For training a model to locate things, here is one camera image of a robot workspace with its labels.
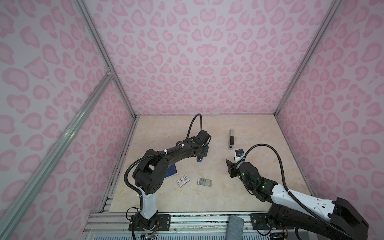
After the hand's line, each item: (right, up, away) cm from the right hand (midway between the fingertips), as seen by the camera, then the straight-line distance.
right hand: (231, 158), depth 81 cm
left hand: (-14, +5, +12) cm, 19 cm away
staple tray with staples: (-14, -15, +5) cm, 21 cm away
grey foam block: (-1, -30, -12) cm, 32 cm away
